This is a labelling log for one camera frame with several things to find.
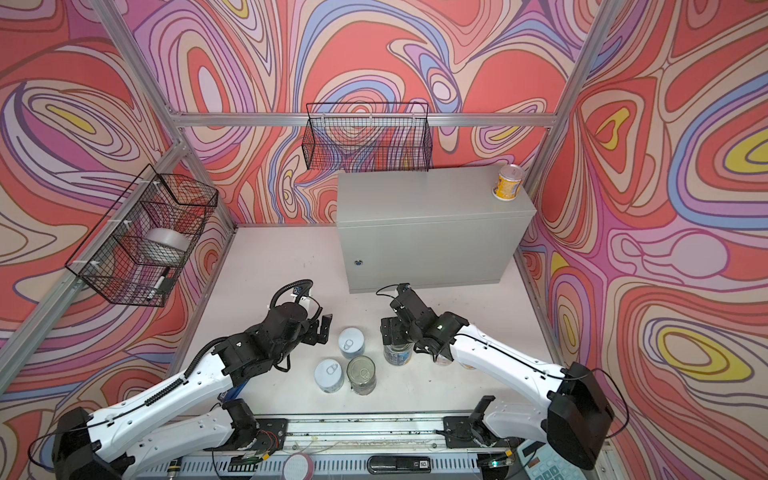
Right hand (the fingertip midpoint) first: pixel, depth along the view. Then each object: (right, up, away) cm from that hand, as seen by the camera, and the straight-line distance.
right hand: (398, 333), depth 81 cm
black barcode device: (0, -25, -16) cm, 29 cm away
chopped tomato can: (-9, -8, -7) cm, 15 cm away
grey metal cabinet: (+4, +31, +23) cm, 39 cm away
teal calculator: (+33, -27, -13) cm, 44 cm away
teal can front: (-18, -11, -2) cm, 21 cm away
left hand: (-20, +6, -3) cm, 22 cm away
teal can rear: (-13, -4, +3) cm, 14 cm away
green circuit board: (-38, -29, -9) cm, 49 cm away
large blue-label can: (0, -5, -3) cm, 6 cm away
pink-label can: (+12, -8, +1) cm, 15 cm away
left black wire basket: (-66, +22, -7) cm, 70 cm away
